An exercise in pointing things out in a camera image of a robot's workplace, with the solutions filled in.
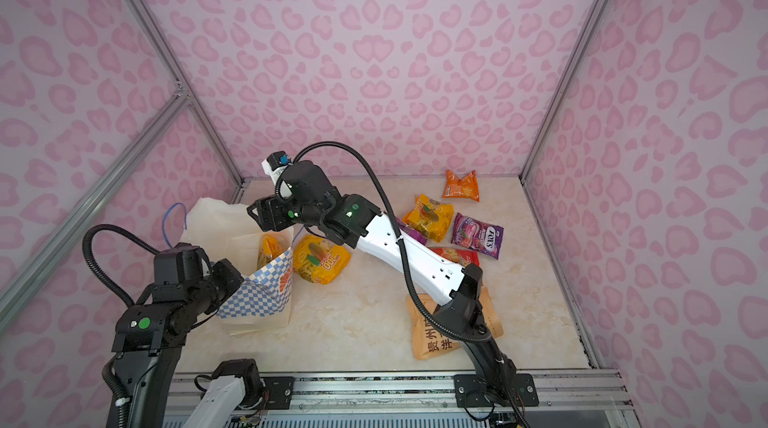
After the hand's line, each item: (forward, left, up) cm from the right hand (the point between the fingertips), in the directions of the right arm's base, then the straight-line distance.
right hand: (263, 202), depth 64 cm
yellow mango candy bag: (+4, +7, -24) cm, 25 cm away
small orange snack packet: (+37, -53, -35) cm, 74 cm away
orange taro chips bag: (-18, -37, -36) cm, 54 cm away
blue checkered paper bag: (+3, +16, -15) cm, 22 cm away
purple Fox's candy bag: (+16, -56, -37) cm, 69 cm away
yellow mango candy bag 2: (+4, -4, -32) cm, 33 cm away
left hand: (-8, +8, -13) cm, 17 cm away
